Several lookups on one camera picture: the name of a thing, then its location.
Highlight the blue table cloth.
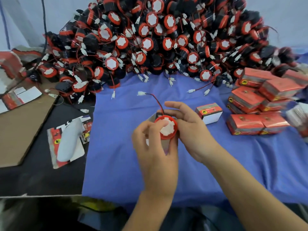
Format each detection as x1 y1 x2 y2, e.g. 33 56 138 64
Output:
82 53 308 207

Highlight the person's right hand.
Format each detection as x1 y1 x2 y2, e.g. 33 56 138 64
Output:
164 101 224 164

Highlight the person's right forearm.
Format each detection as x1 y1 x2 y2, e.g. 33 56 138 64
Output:
207 147 308 231

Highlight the buzzer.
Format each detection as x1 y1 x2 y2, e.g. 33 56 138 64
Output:
137 91 179 141

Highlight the pile of black red buzzers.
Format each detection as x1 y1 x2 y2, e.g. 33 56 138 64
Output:
24 0 308 100

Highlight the stack of box blanks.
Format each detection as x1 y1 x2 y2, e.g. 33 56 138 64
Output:
284 102 308 138

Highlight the black hanging cable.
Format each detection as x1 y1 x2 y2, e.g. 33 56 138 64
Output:
40 0 48 51

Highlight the brown cardboard piece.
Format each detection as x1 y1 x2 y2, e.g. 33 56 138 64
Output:
0 86 58 168

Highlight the person's left hand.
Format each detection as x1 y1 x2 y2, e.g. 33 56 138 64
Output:
131 120 180 200

